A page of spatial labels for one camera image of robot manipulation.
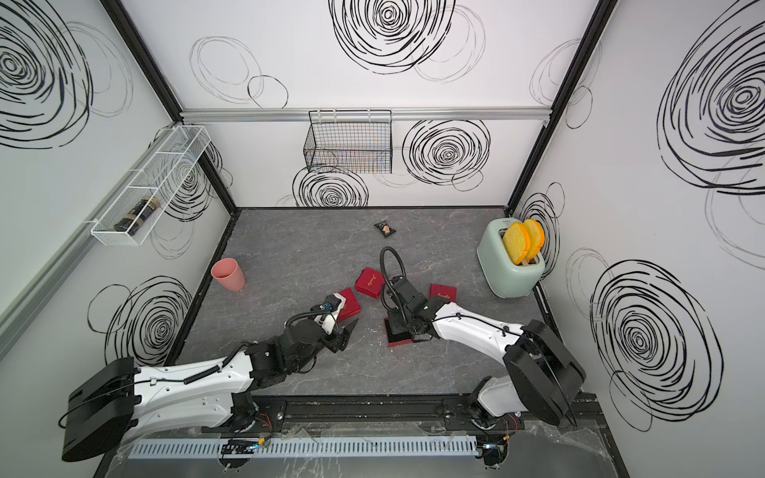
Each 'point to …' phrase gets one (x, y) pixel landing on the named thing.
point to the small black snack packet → (384, 228)
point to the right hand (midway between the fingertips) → (396, 320)
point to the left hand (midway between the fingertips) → (346, 313)
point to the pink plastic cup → (229, 274)
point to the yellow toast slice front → (517, 242)
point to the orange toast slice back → (537, 239)
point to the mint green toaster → (498, 272)
